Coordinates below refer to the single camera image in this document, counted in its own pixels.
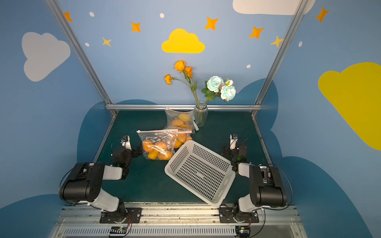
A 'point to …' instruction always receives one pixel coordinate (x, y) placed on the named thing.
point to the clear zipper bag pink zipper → (171, 114)
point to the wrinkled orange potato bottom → (160, 146)
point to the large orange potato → (177, 122)
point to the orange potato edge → (182, 137)
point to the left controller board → (118, 230)
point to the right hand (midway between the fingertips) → (231, 143)
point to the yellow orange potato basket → (153, 154)
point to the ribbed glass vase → (201, 114)
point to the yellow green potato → (184, 117)
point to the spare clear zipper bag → (175, 131)
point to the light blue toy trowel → (195, 125)
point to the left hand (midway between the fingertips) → (132, 142)
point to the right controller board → (243, 231)
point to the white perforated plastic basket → (207, 174)
